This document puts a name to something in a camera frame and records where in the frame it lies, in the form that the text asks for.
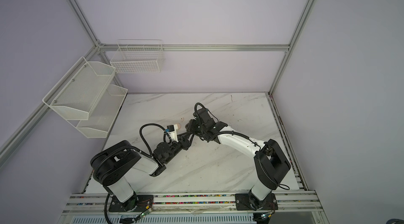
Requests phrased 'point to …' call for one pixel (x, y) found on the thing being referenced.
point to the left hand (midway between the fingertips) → (193, 134)
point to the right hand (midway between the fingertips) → (184, 130)
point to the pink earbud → (182, 119)
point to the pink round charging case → (179, 125)
